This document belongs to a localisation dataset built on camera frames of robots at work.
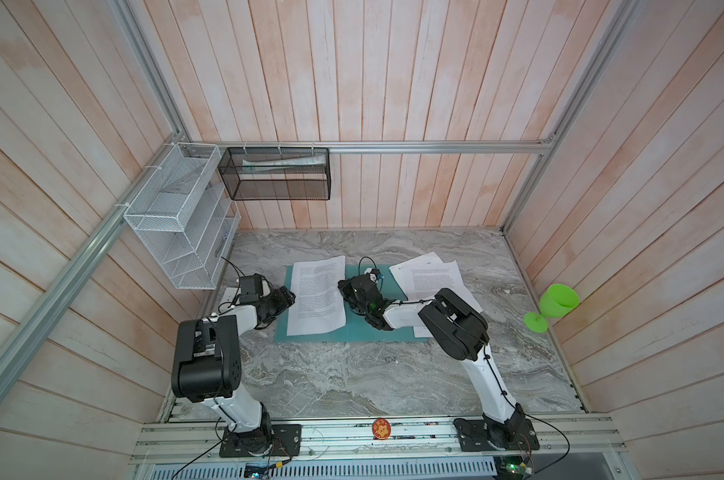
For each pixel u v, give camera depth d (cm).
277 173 102
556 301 80
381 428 75
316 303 99
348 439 75
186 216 72
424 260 111
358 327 92
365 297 80
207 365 46
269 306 86
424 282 105
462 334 58
